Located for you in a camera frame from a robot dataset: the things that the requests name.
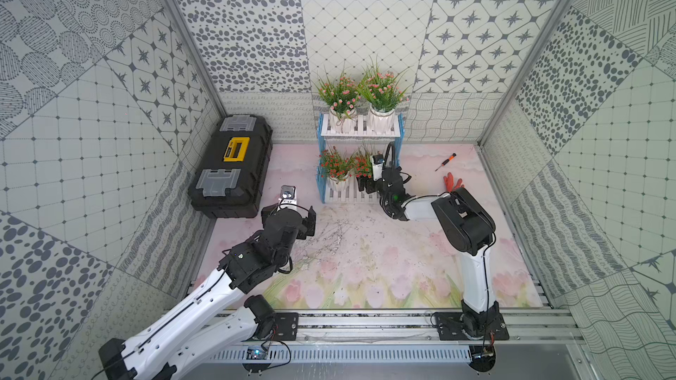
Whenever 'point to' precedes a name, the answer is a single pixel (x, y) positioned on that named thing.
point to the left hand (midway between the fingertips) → (302, 208)
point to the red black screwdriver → (446, 161)
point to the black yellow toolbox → (229, 178)
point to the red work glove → (450, 186)
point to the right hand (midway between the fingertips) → (369, 171)
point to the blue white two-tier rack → (360, 130)
